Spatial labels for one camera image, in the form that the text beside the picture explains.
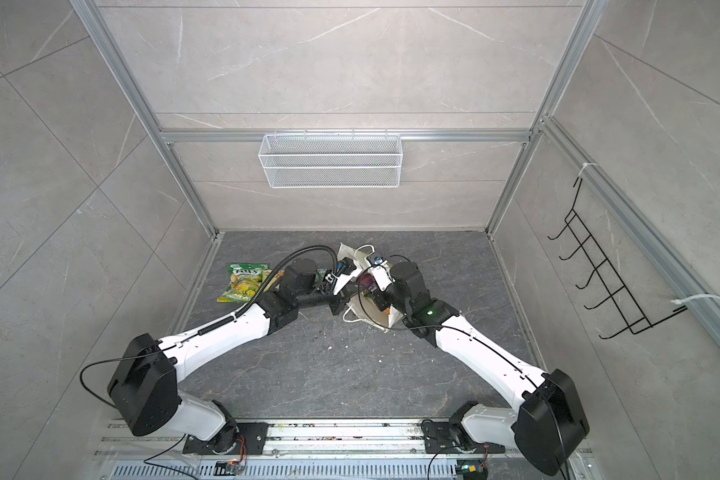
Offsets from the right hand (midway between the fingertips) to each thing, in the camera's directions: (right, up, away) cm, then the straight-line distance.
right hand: (375, 273), depth 80 cm
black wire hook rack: (+53, 0, -13) cm, 54 cm away
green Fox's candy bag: (-44, -3, +20) cm, 49 cm away
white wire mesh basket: (-15, +37, +20) cm, 44 cm away
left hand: (-3, -1, -3) cm, 5 cm away
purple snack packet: (-2, -2, -12) cm, 12 cm away
